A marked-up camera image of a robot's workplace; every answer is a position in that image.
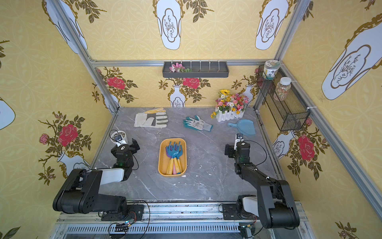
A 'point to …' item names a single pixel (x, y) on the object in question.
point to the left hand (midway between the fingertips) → (119, 143)
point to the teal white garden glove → (197, 123)
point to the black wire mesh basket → (290, 113)
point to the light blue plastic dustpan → (245, 126)
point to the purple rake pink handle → (174, 167)
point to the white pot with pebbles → (118, 133)
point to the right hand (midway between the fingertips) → (238, 144)
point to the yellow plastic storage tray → (163, 160)
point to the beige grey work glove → (149, 119)
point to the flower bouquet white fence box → (229, 107)
